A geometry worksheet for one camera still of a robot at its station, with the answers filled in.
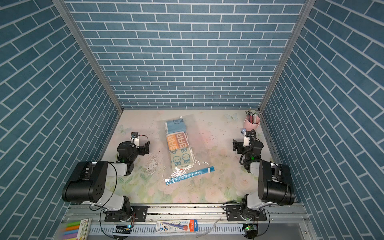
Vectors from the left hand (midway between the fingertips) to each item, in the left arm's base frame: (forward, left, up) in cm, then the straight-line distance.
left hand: (144, 141), depth 94 cm
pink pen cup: (+12, -70, +5) cm, 71 cm away
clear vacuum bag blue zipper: (-14, -37, -7) cm, 40 cm away
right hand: (0, -63, +2) cm, 63 cm away
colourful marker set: (-45, +22, -6) cm, 51 cm away
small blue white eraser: (+10, -66, -3) cm, 67 cm away
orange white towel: (+3, -20, -3) cm, 21 cm away
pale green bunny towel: (-9, -24, -4) cm, 26 cm away
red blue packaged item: (-44, -25, -5) cm, 51 cm away
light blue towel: (+16, -18, -5) cm, 24 cm away
